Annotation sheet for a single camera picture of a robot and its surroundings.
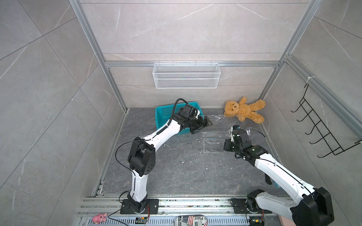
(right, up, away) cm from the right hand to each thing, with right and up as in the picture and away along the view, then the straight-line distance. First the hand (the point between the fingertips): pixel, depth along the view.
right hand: (227, 141), depth 83 cm
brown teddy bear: (+13, +22, +26) cm, 37 cm away
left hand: (-10, +10, -1) cm, 14 cm away
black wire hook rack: (+40, +5, -20) cm, 45 cm away
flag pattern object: (-23, -36, -16) cm, 46 cm away
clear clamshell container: (-9, 0, +1) cm, 9 cm away
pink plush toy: (-68, -36, -15) cm, 78 cm away
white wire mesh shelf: (-25, +46, +17) cm, 55 cm away
